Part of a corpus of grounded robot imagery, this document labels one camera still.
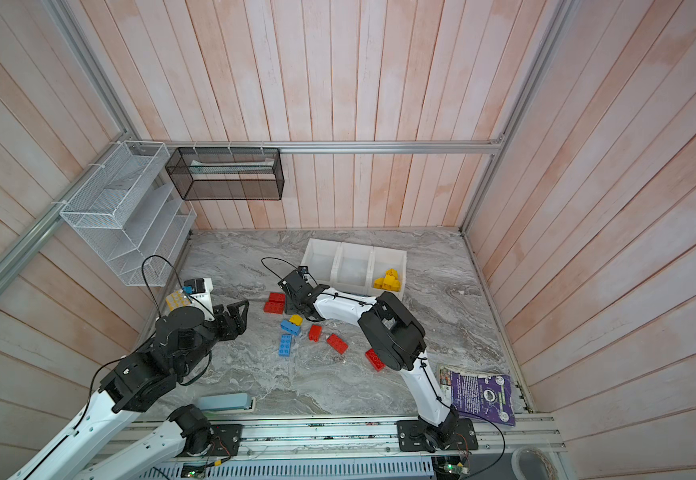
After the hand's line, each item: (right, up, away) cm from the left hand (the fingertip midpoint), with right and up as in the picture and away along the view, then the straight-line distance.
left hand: (237, 311), depth 70 cm
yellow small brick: (+38, +4, +31) cm, 49 cm away
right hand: (+9, -2, +27) cm, 29 cm away
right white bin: (+39, +12, +35) cm, 54 cm away
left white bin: (+17, +13, +38) cm, 44 cm away
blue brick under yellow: (+9, -9, +22) cm, 25 cm away
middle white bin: (+28, +9, +38) cm, 48 cm away
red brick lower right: (+35, -17, +15) cm, 41 cm away
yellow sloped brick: (+10, -7, +23) cm, 26 cm away
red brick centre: (+23, -13, +19) cm, 33 cm away
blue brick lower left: (+8, -14, +19) cm, 24 cm away
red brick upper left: (+3, 0, +29) cm, 29 cm away
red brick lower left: (+3, -3, +26) cm, 26 cm away
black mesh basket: (-17, +44, +38) cm, 60 cm away
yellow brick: (+41, +4, +29) cm, 51 cm away
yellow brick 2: (+43, +8, +34) cm, 55 cm away
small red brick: (+17, -11, +21) cm, 29 cm away
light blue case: (-4, -24, +5) cm, 25 cm away
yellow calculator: (-31, -1, +29) cm, 42 cm away
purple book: (+64, -24, +8) cm, 69 cm away
